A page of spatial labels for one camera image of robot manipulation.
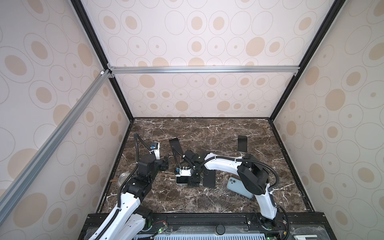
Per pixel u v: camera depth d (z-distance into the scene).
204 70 0.92
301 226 0.73
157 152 0.67
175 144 1.04
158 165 0.64
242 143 1.03
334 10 0.69
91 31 0.75
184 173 0.79
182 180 0.79
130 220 0.59
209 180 0.87
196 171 0.81
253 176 0.51
